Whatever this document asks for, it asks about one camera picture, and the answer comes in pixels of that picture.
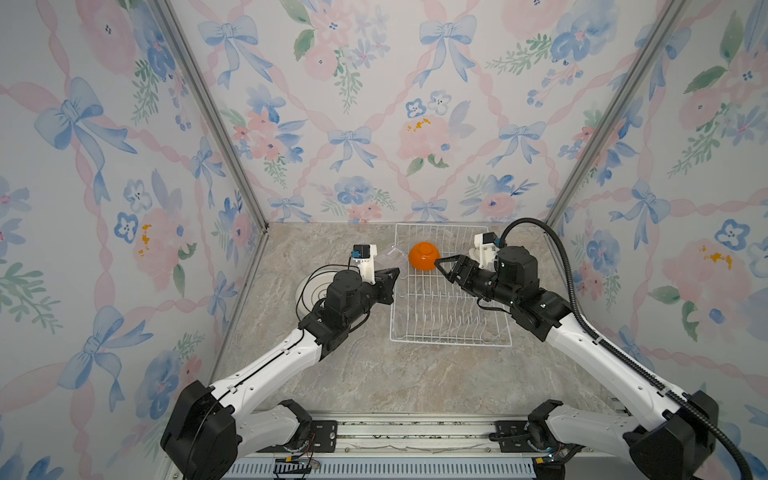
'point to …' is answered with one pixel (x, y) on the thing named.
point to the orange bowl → (422, 256)
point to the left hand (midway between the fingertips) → (399, 268)
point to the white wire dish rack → (425, 306)
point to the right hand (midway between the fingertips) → (440, 265)
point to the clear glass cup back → (393, 259)
